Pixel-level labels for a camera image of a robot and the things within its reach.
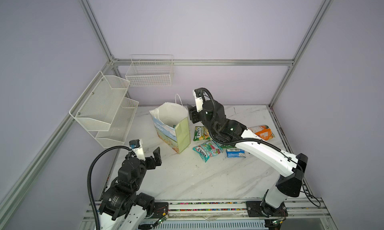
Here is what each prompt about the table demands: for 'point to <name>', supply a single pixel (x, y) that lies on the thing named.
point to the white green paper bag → (171, 120)
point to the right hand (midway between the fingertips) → (191, 102)
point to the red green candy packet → (210, 148)
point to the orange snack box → (263, 132)
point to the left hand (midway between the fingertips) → (149, 151)
